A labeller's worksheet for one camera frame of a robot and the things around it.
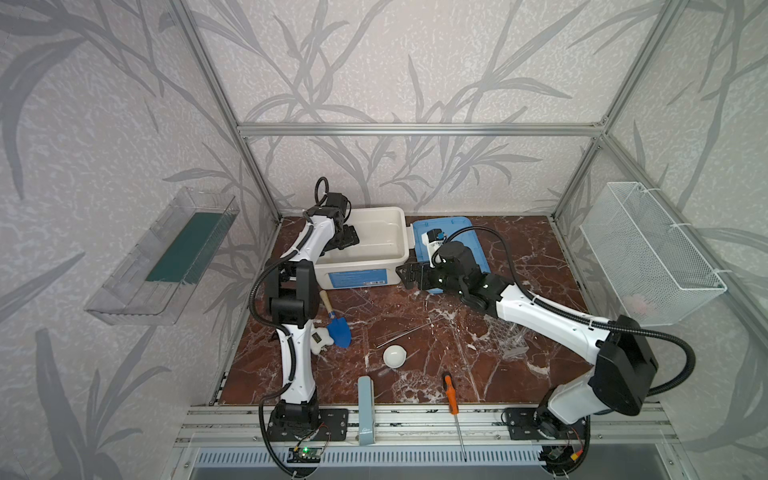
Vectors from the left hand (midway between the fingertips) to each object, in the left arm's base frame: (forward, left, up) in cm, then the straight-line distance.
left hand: (344, 234), depth 100 cm
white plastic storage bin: (+4, -13, -8) cm, 16 cm away
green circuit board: (-61, +3, -11) cm, 62 cm away
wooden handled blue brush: (-28, 0, -11) cm, 30 cm away
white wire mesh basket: (-32, -72, +26) cm, 83 cm away
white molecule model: (-33, +4, -7) cm, 34 cm away
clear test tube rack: (-32, -52, -9) cm, 62 cm away
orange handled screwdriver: (-49, -34, -8) cm, 60 cm away
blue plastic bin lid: (-18, -33, +24) cm, 44 cm away
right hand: (-18, -22, +12) cm, 31 cm away
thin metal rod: (-30, -21, -10) cm, 38 cm away
